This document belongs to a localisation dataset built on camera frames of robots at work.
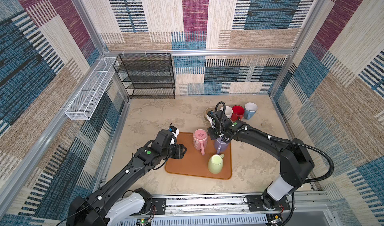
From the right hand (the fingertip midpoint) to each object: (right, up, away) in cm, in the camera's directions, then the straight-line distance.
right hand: (212, 133), depth 87 cm
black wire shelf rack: (-42, +38, +21) cm, 60 cm away
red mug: (+18, +12, +13) cm, 26 cm away
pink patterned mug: (-7, -4, -3) cm, 9 cm away
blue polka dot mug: (+27, +13, +15) cm, 34 cm away
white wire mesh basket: (-63, +15, -16) cm, 66 cm away
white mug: (+12, +12, +14) cm, 22 cm away
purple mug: (+5, -7, -1) cm, 9 cm away
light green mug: (0, -14, -10) cm, 17 cm away
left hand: (-16, -6, -9) cm, 20 cm away
